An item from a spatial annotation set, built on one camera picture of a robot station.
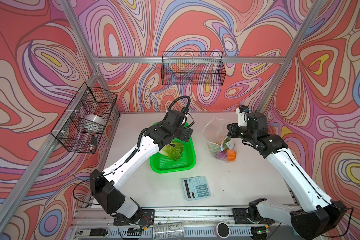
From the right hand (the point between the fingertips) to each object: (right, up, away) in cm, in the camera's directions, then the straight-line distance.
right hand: (228, 129), depth 75 cm
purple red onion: (0, -15, +11) cm, 19 cm away
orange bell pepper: (+7, -16, +15) cm, 23 cm away
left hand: (-23, +2, +1) cm, 23 cm away
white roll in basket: (-66, +4, -3) cm, 67 cm away
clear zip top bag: (-5, -8, -2) cm, 9 cm away
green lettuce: (-28, -14, +11) cm, 33 cm away
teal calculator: (-16, -33, +6) cm, 37 cm away
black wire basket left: (-75, +2, -1) cm, 75 cm away
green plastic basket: (-37, -22, +17) cm, 46 cm away
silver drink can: (-28, -45, -10) cm, 54 cm away
